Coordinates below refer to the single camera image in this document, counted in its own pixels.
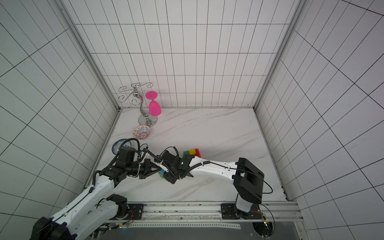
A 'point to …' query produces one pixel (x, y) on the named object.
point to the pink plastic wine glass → (155, 108)
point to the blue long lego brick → (162, 171)
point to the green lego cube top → (186, 152)
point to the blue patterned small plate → (116, 144)
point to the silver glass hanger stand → (145, 119)
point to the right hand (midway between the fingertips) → (168, 168)
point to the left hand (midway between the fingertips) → (159, 171)
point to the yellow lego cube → (192, 151)
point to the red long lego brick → (198, 154)
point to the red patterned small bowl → (142, 132)
